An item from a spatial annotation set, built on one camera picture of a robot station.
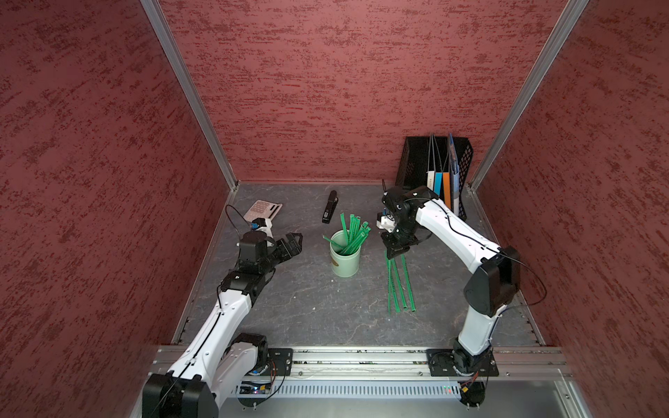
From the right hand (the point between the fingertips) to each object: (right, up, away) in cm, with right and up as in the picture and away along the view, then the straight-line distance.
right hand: (392, 258), depth 80 cm
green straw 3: (+8, -11, +10) cm, 17 cm away
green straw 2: (+5, -11, +10) cm, 16 cm away
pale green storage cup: (-15, -4, +7) cm, 17 cm away
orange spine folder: (+20, +25, +8) cm, 33 cm away
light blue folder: (+22, +26, +6) cm, 35 cm away
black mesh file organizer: (+16, +33, +34) cm, 50 cm away
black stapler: (-21, +17, +31) cm, 41 cm away
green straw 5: (-19, +4, +6) cm, 20 cm away
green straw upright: (-15, +9, +6) cm, 18 cm away
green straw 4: (+1, -10, +12) cm, 16 cm away
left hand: (-32, +4, +2) cm, 32 cm away
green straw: (+2, -12, +10) cm, 16 cm away
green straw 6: (-9, +9, 0) cm, 12 cm away
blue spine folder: (+17, +25, +7) cm, 31 cm away
